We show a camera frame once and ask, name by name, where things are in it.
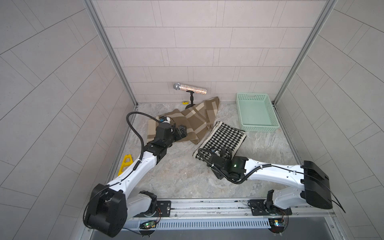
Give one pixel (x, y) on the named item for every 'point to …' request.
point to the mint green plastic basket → (255, 113)
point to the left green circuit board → (147, 224)
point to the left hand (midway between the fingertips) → (183, 127)
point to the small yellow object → (185, 103)
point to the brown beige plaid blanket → (197, 119)
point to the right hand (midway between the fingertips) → (218, 168)
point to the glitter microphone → (189, 88)
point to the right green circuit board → (277, 225)
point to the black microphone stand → (191, 98)
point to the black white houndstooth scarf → (222, 135)
